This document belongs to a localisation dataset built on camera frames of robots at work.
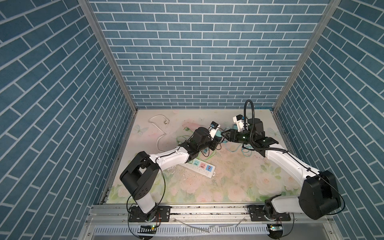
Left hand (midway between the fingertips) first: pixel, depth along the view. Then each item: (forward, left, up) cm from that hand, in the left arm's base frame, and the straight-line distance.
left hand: (219, 136), depth 84 cm
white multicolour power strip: (-14, +7, -15) cm, 21 cm away
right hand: (0, -1, +4) cm, 4 cm away
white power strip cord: (+25, +36, -16) cm, 46 cm away
